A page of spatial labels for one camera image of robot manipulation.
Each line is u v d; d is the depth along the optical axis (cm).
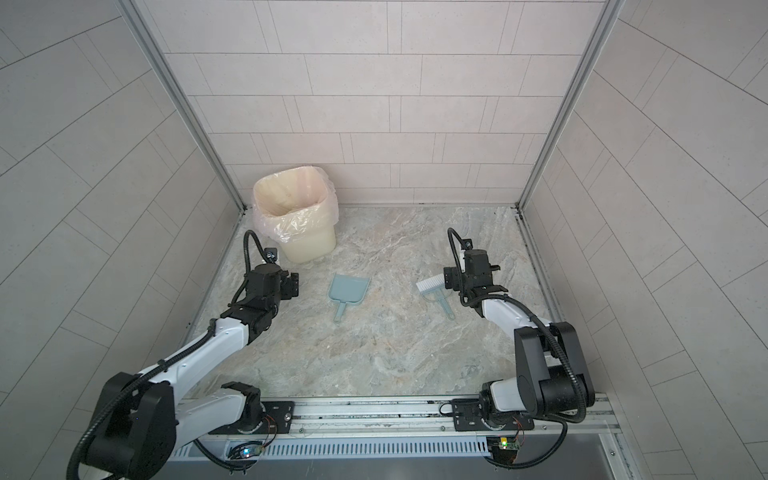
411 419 72
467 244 79
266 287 63
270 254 72
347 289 94
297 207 101
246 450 65
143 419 39
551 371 42
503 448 68
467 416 71
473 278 69
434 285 94
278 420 71
